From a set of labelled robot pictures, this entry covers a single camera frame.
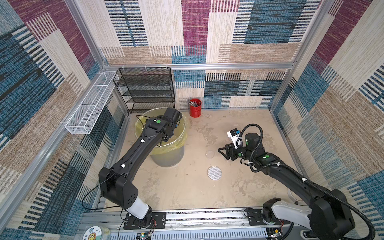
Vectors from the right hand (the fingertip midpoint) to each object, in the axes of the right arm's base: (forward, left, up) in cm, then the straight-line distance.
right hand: (224, 149), depth 82 cm
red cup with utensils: (+37, +16, -4) cm, 40 cm away
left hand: (+7, +40, +15) cm, 43 cm away
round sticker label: (-36, +59, -5) cm, 69 cm away
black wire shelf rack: (+47, +50, +6) cm, 69 cm away
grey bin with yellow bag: (-5, +28, +6) cm, 29 cm away
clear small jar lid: (+5, +6, -14) cm, 17 cm away
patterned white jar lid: (-8, +5, -13) cm, 16 cm away
